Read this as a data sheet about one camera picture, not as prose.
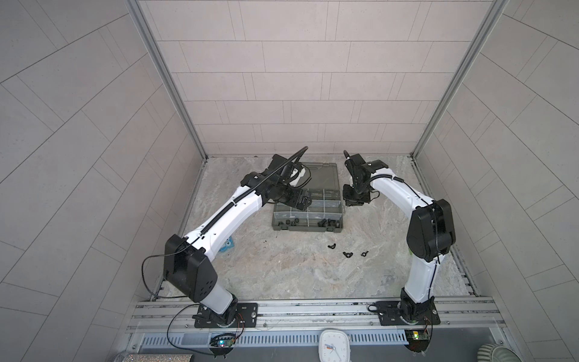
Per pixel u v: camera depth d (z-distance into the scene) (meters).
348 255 0.83
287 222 0.92
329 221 0.92
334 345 0.64
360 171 0.67
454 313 0.73
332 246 0.86
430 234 0.50
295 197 0.68
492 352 0.60
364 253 0.84
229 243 0.85
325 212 0.91
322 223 0.90
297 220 0.93
